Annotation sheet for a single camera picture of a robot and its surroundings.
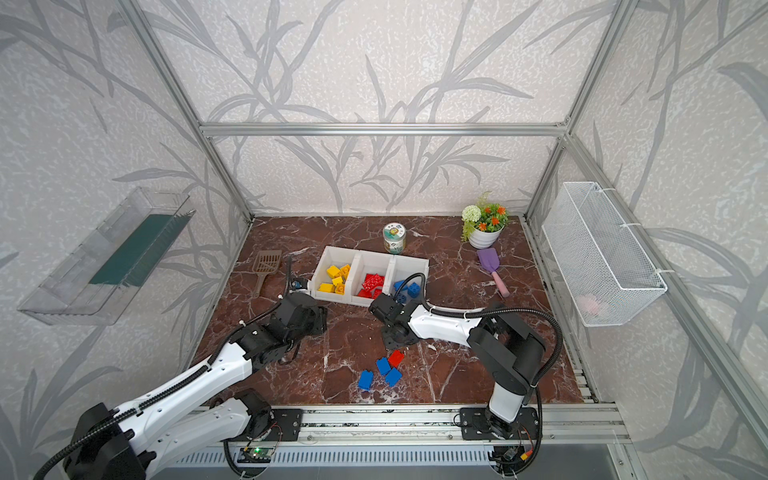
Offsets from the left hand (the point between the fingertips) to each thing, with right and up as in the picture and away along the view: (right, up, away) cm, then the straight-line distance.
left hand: (322, 312), depth 82 cm
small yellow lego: (+2, +4, +13) cm, 14 cm away
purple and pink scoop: (+54, +13, +23) cm, 60 cm away
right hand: (+19, -9, +6) cm, 22 cm away
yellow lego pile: (0, +8, +17) cm, 19 cm away
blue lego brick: (+21, +5, +17) cm, 27 cm away
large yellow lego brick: (-3, +5, +14) cm, 15 cm away
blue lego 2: (+20, -17, -1) cm, 26 cm away
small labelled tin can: (+19, +22, +22) cm, 37 cm away
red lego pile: (+21, -14, +2) cm, 25 cm away
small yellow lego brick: (+1, +7, +14) cm, 16 cm away
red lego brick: (+10, +3, +14) cm, 17 cm away
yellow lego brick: (+3, +10, +17) cm, 19 cm away
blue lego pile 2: (+17, -15, 0) cm, 23 cm away
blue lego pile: (+26, +4, +12) cm, 29 cm away
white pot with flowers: (+50, +26, +19) cm, 60 cm away
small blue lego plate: (+22, +1, +14) cm, 26 cm away
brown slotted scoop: (-28, +12, +24) cm, 39 cm away
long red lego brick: (+13, +6, +16) cm, 21 cm away
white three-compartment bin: (+7, +7, +19) cm, 22 cm away
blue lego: (+12, -18, -2) cm, 22 cm away
